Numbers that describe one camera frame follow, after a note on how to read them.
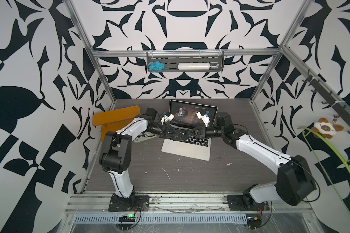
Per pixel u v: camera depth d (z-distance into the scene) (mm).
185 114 965
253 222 710
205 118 744
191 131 759
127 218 728
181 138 784
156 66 915
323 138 614
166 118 811
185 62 930
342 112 547
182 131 793
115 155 491
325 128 604
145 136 749
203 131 686
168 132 759
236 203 719
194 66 895
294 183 420
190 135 760
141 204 731
